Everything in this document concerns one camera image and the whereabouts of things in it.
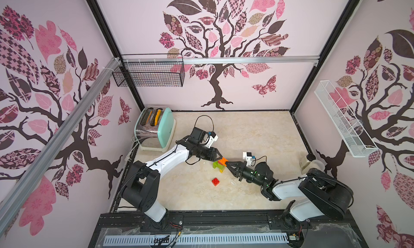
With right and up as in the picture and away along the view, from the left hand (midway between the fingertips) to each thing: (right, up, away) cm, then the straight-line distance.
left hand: (217, 159), depth 83 cm
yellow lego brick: (+3, -8, +6) cm, 10 cm away
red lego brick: (-1, -12, +2) cm, 13 cm away
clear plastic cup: (+49, -4, +3) cm, 49 cm away
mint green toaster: (-36, +17, +7) cm, 40 cm away
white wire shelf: (+63, +12, -9) cm, 65 cm away
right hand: (+4, -2, -4) cm, 6 cm away
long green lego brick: (0, -3, +3) cm, 4 cm away
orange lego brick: (+3, 0, -4) cm, 5 cm away
